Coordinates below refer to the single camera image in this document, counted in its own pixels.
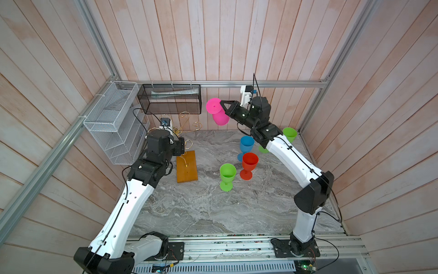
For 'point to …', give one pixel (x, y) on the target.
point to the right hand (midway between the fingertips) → (217, 102)
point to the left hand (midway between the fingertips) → (173, 141)
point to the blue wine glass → (246, 145)
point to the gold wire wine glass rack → (186, 169)
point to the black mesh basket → (171, 99)
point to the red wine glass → (250, 161)
